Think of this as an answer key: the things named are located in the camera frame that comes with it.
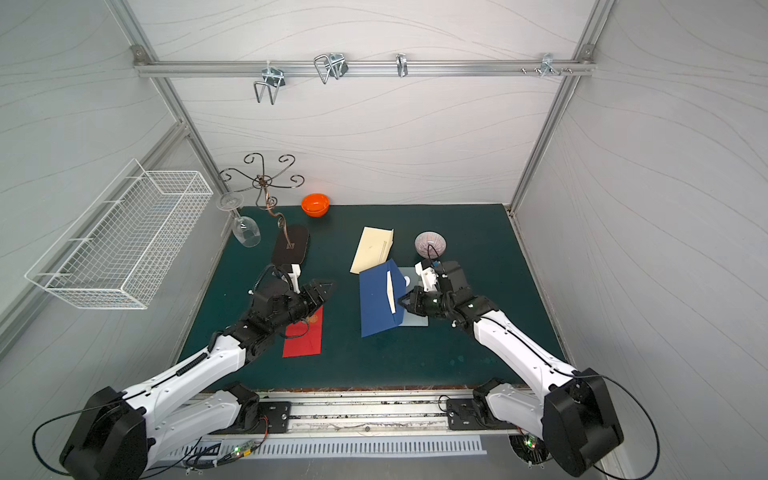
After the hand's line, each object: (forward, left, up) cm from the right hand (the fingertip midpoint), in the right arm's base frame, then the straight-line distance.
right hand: (399, 299), depth 80 cm
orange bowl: (+46, +35, -10) cm, 59 cm away
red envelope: (-13, +22, +3) cm, 26 cm away
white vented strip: (-33, +16, -14) cm, 39 cm away
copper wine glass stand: (+26, +40, +18) cm, 51 cm away
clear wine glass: (+17, +47, +7) cm, 50 cm away
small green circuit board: (-34, +35, -12) cm, 50 cm away
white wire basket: (+1, +65, +19) cm, 68 cm away
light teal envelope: (+4, -3, +3) cm, 6 cm away
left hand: (+1, +18, +2) cm, 18 cm away
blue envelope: (+6, +6, -5) cm, 10 cm away
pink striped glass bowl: (+29, -10, -13) cm, 33 cm away
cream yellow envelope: (+28, +10, -14) cm, 32 cm away
